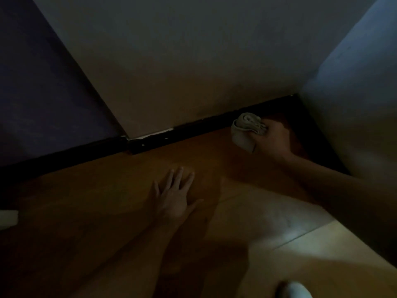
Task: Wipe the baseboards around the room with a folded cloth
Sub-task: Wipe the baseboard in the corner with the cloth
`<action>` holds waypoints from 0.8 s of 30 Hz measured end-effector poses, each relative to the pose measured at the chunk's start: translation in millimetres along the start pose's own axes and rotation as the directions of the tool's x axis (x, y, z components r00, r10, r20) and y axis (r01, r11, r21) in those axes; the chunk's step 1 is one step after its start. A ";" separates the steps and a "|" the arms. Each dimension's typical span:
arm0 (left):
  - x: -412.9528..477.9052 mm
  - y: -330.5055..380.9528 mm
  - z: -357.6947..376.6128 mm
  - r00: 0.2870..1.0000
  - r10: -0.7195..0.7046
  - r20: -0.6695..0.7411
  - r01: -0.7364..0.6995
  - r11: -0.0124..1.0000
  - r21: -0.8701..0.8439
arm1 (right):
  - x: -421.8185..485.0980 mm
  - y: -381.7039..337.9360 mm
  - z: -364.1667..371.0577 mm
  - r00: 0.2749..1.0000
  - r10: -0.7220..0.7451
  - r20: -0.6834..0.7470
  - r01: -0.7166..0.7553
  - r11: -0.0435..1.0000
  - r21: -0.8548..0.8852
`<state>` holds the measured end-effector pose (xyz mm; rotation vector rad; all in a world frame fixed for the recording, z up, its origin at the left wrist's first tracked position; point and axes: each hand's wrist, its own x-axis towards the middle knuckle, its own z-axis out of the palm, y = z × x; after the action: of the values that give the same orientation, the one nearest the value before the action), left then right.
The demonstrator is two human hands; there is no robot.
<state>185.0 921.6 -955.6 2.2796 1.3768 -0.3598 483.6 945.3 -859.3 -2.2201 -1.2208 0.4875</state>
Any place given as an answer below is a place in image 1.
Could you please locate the black baseboard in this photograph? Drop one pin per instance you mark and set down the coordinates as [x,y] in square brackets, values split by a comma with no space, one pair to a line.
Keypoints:
[62,158]
[316,142]
[201,127]

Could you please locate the person's right hand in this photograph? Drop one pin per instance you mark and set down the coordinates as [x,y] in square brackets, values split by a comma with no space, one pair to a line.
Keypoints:
[274,142]

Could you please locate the bed with dark blue mattress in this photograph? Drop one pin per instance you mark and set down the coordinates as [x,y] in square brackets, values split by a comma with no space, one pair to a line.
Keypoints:
[7,219]

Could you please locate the person's right forearm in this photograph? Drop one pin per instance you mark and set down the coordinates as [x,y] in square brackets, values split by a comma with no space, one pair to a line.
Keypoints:
[347,198]

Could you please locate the white shoe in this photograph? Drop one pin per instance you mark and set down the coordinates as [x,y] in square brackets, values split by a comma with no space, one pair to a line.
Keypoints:
[294,291]

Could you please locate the grey cleaning cloth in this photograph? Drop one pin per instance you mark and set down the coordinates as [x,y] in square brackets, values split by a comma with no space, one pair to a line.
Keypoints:
[245,128]

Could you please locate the person's left hand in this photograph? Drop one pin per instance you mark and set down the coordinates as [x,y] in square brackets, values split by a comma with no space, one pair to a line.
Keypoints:
[173,204]

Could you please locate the person's left forearm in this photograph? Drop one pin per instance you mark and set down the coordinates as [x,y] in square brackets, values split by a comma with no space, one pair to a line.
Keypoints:
[133,260]

